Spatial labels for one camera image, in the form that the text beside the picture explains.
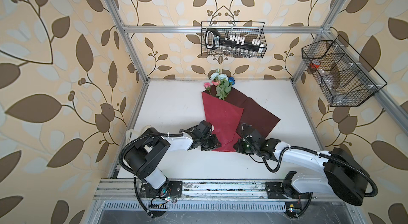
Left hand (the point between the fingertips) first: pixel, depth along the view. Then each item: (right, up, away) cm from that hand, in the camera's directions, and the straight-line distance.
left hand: (223, 145), depth 86 cm
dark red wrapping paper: (+4, +14, +14) cm, 20 cm away
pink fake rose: (-3, +36, +30) cm, 47 cm away
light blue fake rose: (+3, +33, +26) cm, 42 cm away
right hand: (+6, -1, -2) cm, 6 cm away
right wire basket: (+57, +37, -10) cm, 69 cm away
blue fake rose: (+8, +39, +27) cm, 48 cm away
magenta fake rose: (-9, +35, +27) cm, 45 cm away
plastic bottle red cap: (+51, +45, +1) cm, 68 cm away
